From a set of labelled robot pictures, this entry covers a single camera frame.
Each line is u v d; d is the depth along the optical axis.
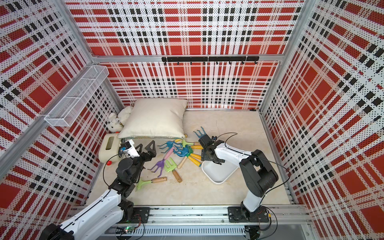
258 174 0.46
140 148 0.80
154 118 1.01
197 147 0.98
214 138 0.84
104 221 0.55
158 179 0.85
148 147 0.71
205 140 0.73
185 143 0.98
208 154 0.66
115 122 1.04
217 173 0.84
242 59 0.89
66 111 0.69
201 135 1.05
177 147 0.99
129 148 0.67
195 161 0.91
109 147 0.89
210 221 0.73
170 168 0.89
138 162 0.71
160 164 0.91
